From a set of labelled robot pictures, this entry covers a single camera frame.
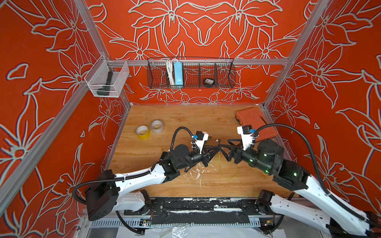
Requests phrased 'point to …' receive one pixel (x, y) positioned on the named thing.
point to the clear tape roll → (157, 126)
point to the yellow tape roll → (143, 132)
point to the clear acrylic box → (106, 78)
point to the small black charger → (208, 81)
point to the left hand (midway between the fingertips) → (220, 149)
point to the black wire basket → (191, 73)
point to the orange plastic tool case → (256, 117)
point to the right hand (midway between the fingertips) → (222, 141)
